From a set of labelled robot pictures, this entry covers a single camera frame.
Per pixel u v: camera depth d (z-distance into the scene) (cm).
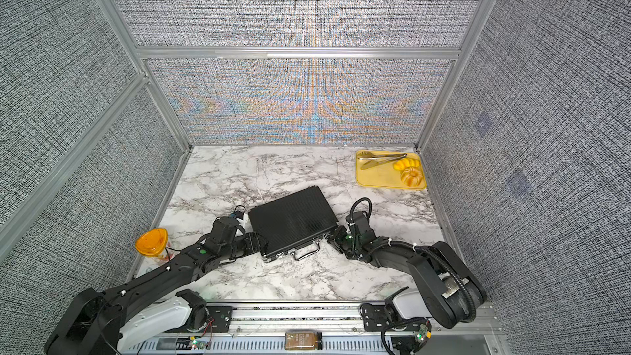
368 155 113
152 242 78
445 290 43
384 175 110
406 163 110
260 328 73
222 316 74
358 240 70
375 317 73
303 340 67
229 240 68
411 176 104
